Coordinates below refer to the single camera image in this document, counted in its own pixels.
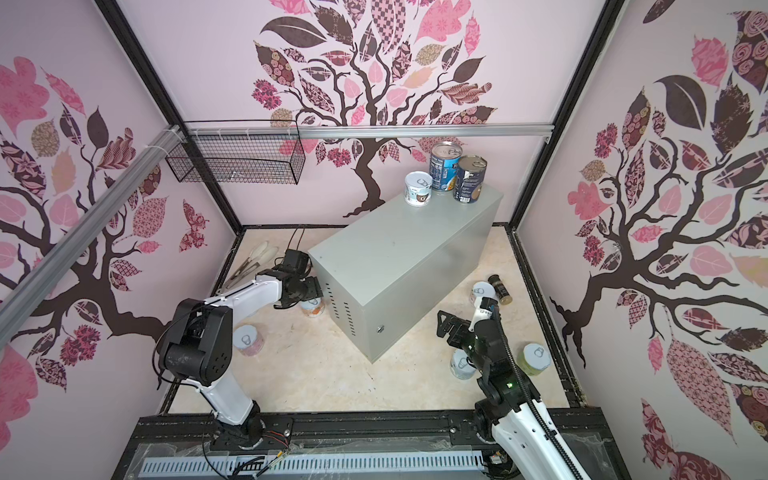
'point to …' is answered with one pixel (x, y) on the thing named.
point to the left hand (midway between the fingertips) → (310, 295)
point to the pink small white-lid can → (481, 289)
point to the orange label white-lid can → (313, 307)
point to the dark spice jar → (500, 289)
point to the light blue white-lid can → (460, 366)
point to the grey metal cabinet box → (383, 276)
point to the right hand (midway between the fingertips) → (452, 314)
